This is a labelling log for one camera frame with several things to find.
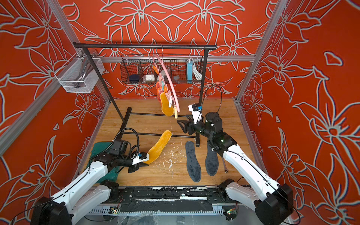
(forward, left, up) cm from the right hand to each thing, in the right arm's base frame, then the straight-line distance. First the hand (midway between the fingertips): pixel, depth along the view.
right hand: (179, 119), depth 69 cm
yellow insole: (+15, +8, -11) cm, 20 cm away
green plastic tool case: (-3, +56, -31) cm, 64 cm away
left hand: (-13, +19, -24) cm, 33 cm away
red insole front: (+17, +12, +4) cm, 21 cm away
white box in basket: (+30, +20, +4) cm, 36 cm away
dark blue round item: (+36, +32, -1) cm, 49 cm away
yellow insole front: (-11, +13, -17) cm, 24 cm away
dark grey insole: (-13, -9, -30) cm, 34 cm away
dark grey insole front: (-10, -20, -31) cm, 38 cm away
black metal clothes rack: (+27, +42, -28) cm, 57 cm away
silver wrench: (-15, -28, -30) cm, 44 cm away
